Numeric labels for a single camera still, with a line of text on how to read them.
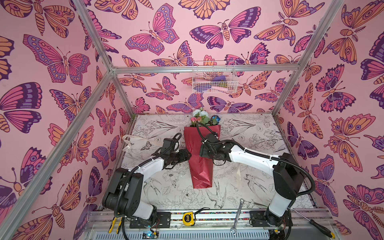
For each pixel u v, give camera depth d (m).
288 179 0.46
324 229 0.69
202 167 0.85
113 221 0.73
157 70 1.60
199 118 1.13
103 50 0.84
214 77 0.95
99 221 0.76
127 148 1.00
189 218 0.73
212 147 0.66
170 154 0.71
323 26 0.75
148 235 0.72
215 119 1.10
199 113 1.13
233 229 0.71
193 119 1.13
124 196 0.43
